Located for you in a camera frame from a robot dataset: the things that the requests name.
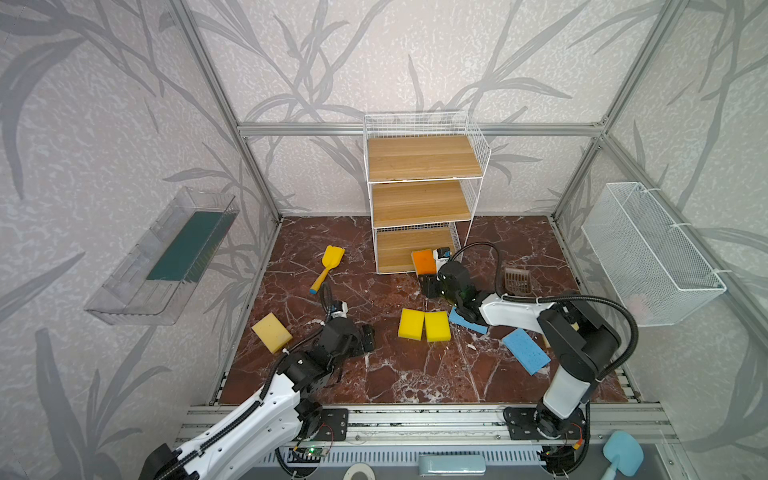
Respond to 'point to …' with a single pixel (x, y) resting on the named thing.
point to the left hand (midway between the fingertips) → (367, 324)
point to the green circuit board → (313, 452)
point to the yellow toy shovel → (331, 258)
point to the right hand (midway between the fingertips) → (426, 267)
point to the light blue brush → (624, 453)
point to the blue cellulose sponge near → (456, 318)
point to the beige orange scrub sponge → (424, 262)
